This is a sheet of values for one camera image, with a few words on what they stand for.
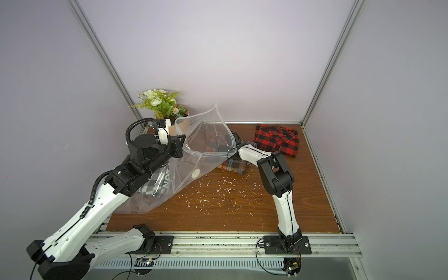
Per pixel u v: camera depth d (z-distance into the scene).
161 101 0.92
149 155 0.47
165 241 0.75
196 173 0.81
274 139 1.09
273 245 0.73
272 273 0.67
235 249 0.73
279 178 0.56
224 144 1.07
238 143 0.79
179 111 1.03
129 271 0.70
